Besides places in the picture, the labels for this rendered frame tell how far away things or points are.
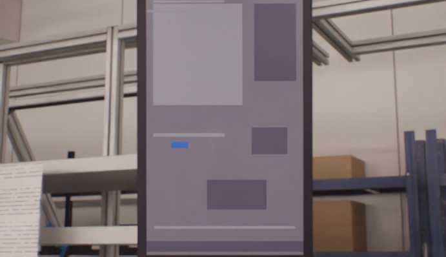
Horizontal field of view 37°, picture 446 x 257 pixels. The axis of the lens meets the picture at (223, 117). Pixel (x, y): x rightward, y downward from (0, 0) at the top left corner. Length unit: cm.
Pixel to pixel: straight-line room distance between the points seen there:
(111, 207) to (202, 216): 105
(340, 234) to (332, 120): 96
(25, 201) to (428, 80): 359
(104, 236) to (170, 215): 48
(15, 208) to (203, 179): 62
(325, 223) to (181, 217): 323
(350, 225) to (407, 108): 98
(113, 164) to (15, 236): 27
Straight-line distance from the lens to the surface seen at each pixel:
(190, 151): 113
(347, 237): 429
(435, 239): 416
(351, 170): 433
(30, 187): 161
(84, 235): 164
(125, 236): 157
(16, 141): 270
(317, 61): 254
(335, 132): 487
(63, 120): 606
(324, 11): 205
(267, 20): 114
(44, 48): 245
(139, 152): 114
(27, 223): 161
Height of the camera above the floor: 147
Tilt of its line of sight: 11 degrees up
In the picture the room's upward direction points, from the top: straight up
